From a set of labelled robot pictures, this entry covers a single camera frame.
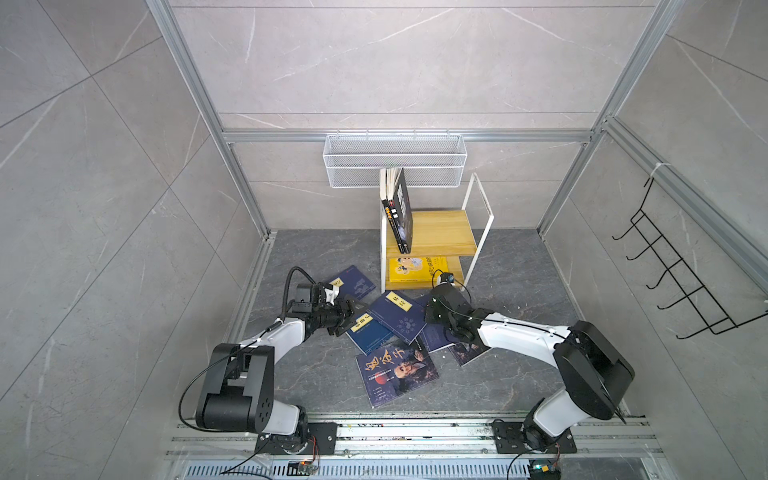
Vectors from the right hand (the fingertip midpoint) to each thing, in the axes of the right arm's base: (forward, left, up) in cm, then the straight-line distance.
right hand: (426, 302), depth 91 cm
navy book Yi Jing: (-3, +6, -4) cm, 8 cm away
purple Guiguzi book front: (-19, +11, -6) cm, 23 cm away
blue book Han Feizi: (-8, +18, -5) cm, 20 cm away
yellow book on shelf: (+15, +2, -2) cm, 15 cm away
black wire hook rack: (-15, -57, +24) cm, 63 cm away
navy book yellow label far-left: (+13, +25, -6) cm, 29 cm away
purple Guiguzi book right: (-13, -11, -6) cm, 19 cm away
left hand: (-3, +20, +3) cm, 20 cm away
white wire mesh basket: (+38, +22, +26) cm, 52 cm away
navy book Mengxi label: (-10, -2, -4) cm, 11 cm away
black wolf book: (+15, +7, +24) cm, 29 cm away
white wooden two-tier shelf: (+18, -11, +12) cm, 24 cm away
